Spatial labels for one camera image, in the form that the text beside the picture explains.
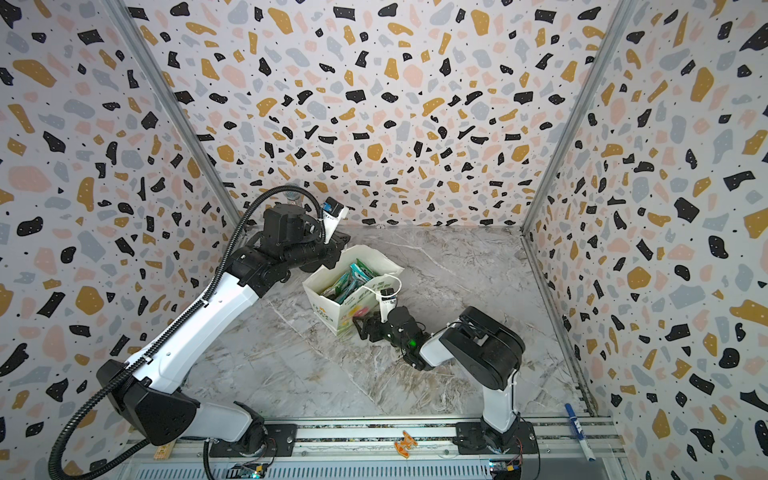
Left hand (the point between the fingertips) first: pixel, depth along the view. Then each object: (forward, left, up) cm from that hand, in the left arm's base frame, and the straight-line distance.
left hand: (348, 231), depth 70 cm
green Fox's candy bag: (+2, +4, -26) cm, 26 cm away
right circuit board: (-44, -37, -37) cm, 69 cm away
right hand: (-6, 0, -28) cm, 29 cm away
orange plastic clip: (-39, -13, -35) cm, 54 cm away
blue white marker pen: (-37, -57, -34) cm, 76 cm away
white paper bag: (-12, +4, -19) cm, 23 cm away
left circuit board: (-43, +24, -36) cm, 61 cm away
